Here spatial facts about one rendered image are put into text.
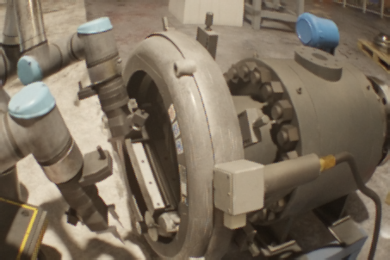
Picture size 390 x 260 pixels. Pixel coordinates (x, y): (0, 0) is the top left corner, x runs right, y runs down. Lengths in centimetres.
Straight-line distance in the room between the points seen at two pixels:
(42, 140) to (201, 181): 49
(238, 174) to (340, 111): 59
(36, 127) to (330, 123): 97
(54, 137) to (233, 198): 45
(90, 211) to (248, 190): 37
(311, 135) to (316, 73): 25
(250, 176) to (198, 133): 17
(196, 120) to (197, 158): 8
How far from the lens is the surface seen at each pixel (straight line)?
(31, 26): 107
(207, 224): 112
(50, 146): 70
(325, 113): 139
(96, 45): 108
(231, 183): 98
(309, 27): 175
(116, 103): 110
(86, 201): 78
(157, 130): 148
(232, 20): 534
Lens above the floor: 135
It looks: 28 degrees down
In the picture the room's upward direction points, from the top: 5 degrees clockwise
